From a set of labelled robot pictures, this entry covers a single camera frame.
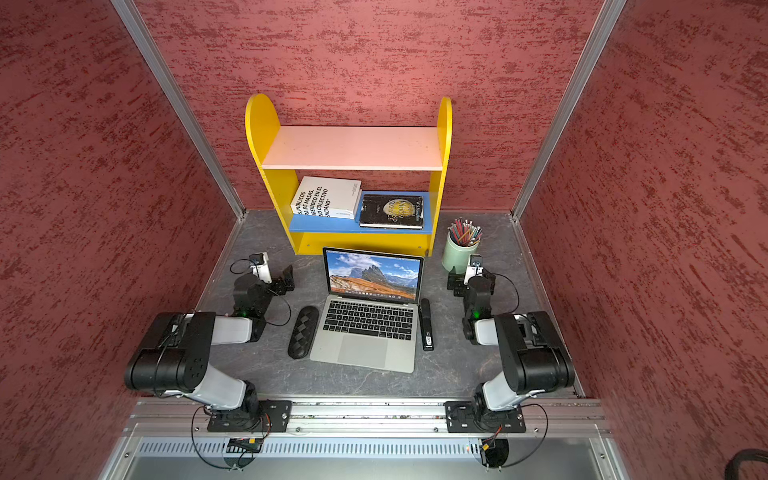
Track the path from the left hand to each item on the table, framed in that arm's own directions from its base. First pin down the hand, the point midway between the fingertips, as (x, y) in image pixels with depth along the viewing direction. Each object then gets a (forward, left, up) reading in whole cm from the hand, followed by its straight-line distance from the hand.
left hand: (278, 271), depth 94 cm
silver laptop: (-12, -31, -7) cm, 33 cm away
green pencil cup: (+5, -58, +2) cm, 59 cm away
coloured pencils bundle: (+12, -61, +6) cm, 62 cm away
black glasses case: (-18, -11, -4) cm, 22 cm away
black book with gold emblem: (+20, -34, +8) cm, 40 cm away
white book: (+25, -17, +9) cm, 31 cm away
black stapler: (-16, -47, -5) cm, 50 cm away
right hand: (+1, -61, 0) cm, 61 cm away
